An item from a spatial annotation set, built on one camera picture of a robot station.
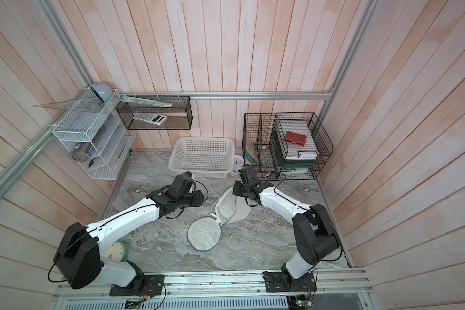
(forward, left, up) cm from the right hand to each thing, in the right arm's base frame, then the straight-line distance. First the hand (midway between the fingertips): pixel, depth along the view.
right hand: (235, 186), depth 92 cm
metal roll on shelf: (-1, +63, +22) cm, 67 cm away
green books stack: (+19, -23, +5) cm, 31 cm away
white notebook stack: (+15, -37, +10) cm, 41 cm away
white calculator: (+30, +43, +18) cm, 55 cm away
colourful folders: (+24, -8, -4) cm, 26 cm away
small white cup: (+21, -2, -7) cm, 22 cm away
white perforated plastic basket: (+26, +18, -7) cm, 32 cm away
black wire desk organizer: (+40, -14, +4) cm, 43 cm away
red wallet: (+21, -30, +12) cm, 39 cm away
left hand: (-9, +16, +2) cm, 19 cm away
